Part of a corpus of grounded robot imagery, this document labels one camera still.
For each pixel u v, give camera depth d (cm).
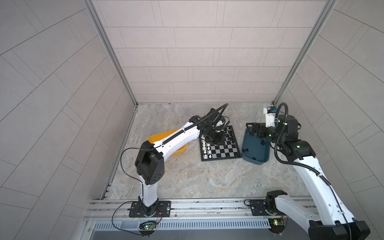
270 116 63
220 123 73
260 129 63
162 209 71
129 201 73
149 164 45
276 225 68
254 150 91
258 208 71
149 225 64
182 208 72
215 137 69
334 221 36
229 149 90
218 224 68
